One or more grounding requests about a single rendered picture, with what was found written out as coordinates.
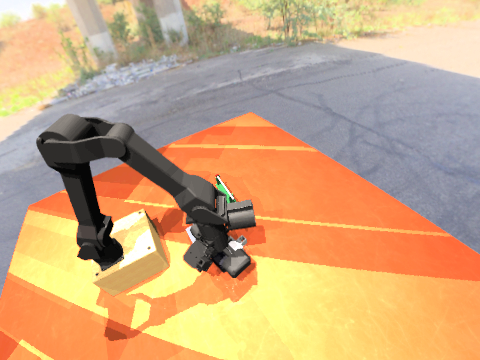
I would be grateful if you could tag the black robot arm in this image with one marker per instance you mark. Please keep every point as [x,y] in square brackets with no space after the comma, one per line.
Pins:
[69,145]

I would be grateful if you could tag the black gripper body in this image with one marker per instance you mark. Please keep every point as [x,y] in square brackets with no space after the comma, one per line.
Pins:
[236,261]

